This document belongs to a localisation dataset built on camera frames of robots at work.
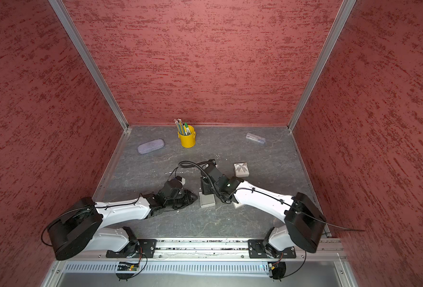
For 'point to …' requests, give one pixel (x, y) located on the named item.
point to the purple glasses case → (151, 146)
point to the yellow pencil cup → (188, 141)
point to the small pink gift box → (236, 205)
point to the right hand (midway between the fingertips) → (206, 188)
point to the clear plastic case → (256, 137)
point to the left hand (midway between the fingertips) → (196, 202)
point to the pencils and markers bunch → (183, 128)
